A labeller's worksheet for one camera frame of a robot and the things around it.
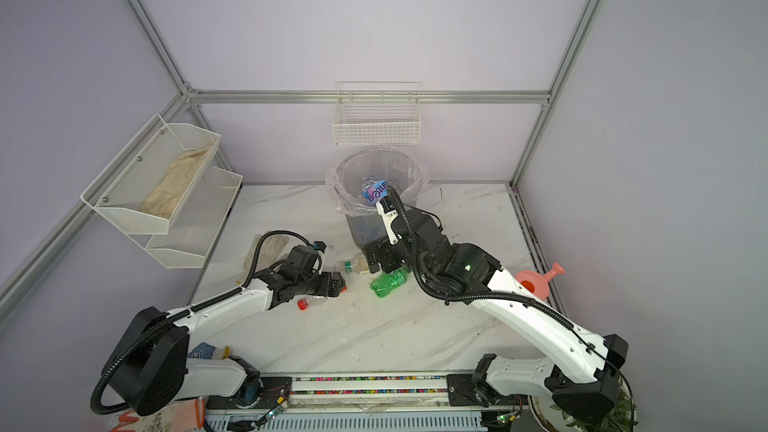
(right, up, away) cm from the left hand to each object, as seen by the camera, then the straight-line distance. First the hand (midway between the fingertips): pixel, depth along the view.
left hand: (330, 284), depth 87 cm
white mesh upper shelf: (-47, +28, -9) cm, 56 cm away
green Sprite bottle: (+16, -1, +2) cm, 16 cm away
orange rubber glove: (-29, -26, -19) cm, 43 cm away
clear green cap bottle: (+3, +4, +6) cm, 8 cm away
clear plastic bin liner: (+22, +33, +4) cm, 40 cm away
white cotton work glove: (-24, +8, +15) cm, 29 cm away
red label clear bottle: (-5, -5, +2) cm, 8 cm away
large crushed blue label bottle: (+13, +28, +3) cm, 31 cm away
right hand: (+15, +16, -22) cm, 31 cm away
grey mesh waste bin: (+11, +16, +3) cm, 20 cm away
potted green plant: (+51, -19, -30) cm, 62 cm away
